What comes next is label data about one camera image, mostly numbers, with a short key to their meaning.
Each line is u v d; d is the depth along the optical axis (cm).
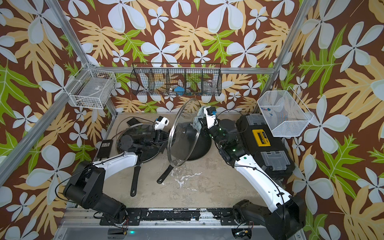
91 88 86
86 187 44
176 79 97
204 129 63
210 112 58
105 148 99
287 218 37
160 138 62
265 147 82
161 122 67
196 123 69
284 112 84
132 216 74
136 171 80
